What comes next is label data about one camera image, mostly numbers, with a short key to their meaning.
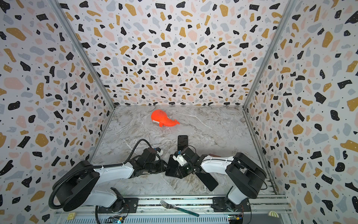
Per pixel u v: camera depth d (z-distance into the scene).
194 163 0.69
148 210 0.73
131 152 0.66
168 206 0.73
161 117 1.06
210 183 0.83
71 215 0.70
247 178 0.45
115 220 0.70
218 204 0.75
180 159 0.80
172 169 0.85
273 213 0.71
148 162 0.71
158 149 0.84
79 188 0.42
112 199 0.61
